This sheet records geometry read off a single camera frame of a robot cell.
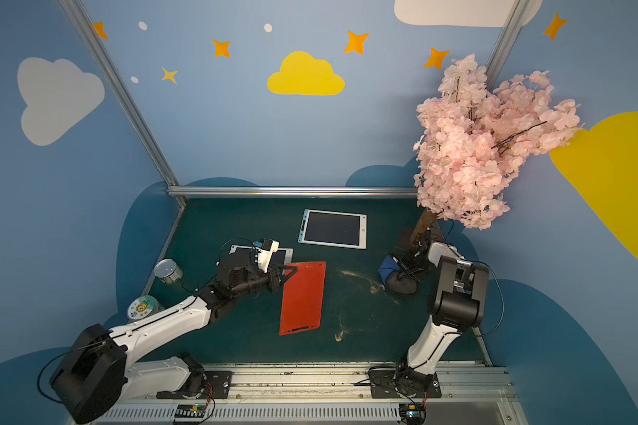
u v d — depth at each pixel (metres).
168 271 0.92
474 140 0.64
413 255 0.91
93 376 0.40
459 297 0.52
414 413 0.73
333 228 1.12
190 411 0.73
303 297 0.80
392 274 0.93
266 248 0.70
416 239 1.04
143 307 0.80
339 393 0.73
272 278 0.69
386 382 0.75
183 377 0.62
